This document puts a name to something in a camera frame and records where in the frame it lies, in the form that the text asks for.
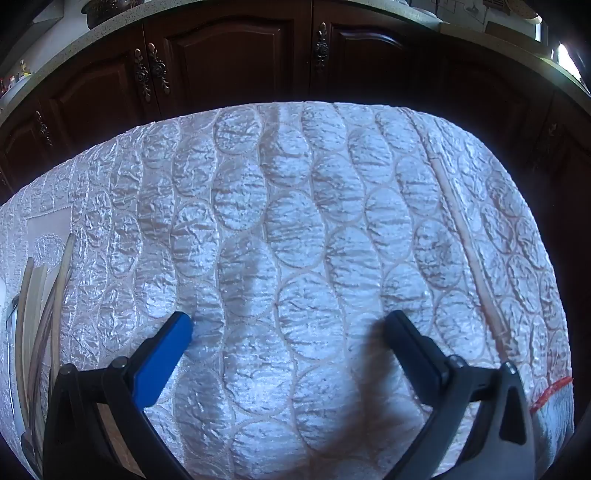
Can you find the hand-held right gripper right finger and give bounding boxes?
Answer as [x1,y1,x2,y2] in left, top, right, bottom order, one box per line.
[383,310,536,480]

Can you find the brown wooden chopstick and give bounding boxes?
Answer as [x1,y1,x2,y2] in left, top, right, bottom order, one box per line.
[48,233,76,374]

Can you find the dark cooking pot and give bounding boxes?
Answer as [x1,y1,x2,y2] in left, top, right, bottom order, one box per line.
[87,0,140,26]

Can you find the ornate metal cabinet handle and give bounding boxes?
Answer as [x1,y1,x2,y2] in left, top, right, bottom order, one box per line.
[148,43,170,94]
[134,48,153,100]
[315,22,330,71]
[36,111,53,147]

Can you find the brown wooden cabinet door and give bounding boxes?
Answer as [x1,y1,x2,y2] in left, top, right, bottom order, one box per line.
[39,34,155,153]
[0,99,56,192]
[311,0,444,112]
[143,2,315,125]
[438,28,555,153]

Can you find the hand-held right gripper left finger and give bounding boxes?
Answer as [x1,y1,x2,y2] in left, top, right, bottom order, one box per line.
[42,311,195,480]

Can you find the red fabric strip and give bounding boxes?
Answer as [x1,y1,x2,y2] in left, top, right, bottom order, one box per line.
[529,376,574,413]

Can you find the dark wooden kitchen cabinets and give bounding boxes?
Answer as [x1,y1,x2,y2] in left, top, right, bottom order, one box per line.
[0,0,591,121]

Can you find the light wooden chopstick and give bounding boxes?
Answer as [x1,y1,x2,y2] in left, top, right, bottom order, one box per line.
[431,154,509,360]
[15,257,36,437]
[27,265,51,402]

